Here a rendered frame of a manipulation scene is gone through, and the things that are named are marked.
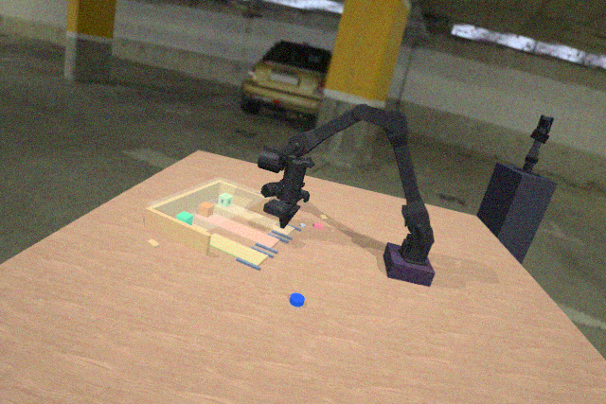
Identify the blue short cylinder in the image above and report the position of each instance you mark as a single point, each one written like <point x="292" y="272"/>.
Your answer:
<point x="297" y="299"/>

